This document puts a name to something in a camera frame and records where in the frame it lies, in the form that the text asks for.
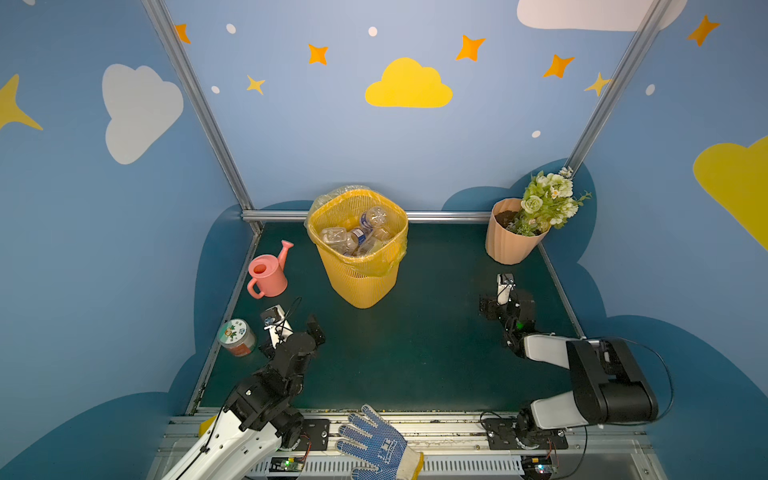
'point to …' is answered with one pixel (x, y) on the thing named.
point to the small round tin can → (237, 336)
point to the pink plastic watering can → (268, 274)
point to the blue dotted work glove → (384, 446)
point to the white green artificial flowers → (547, 203)
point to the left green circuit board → (285, 464)
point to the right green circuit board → (538, 465)
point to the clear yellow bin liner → (338, 207)
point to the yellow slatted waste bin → (361, 290)
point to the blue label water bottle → (374, 218)
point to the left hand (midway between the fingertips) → (305, 323)
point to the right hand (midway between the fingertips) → (501, 291)
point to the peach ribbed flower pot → (504, 245)
